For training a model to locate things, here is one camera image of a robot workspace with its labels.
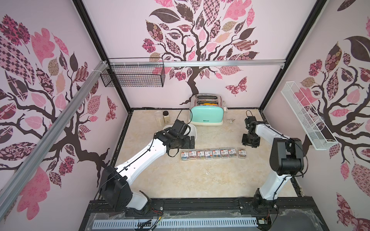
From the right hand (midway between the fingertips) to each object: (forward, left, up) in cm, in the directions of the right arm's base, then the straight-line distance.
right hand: (249, 146), depth 93 cm
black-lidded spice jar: (+25, +57, +3) cm, 62 cm away
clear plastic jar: (+22, +61, +5) cm, 65 cm away
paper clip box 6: (-4, +11, -2) cm, 12 cm away
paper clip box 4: (-4, +22, -2) cm, 22 cm away
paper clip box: (-4, +38, -2) cm, 38 cm away
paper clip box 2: (-4, +32, -2) cm, 33 cm away
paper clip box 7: (-4, +5, -2) cm, 7 cm away
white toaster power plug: (+23, +6, -2) cm, 24 cm away
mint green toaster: (+22, +27, +13) cm, 37 cm away
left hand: (-6, +42, +13) cm, 44 cm away
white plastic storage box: (+13, +37, -1) cm, 40 cm away
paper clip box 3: (-4, +27, -2) cm, 28 cm away
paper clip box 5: (-4, +16, -2) cm, 17 cm away
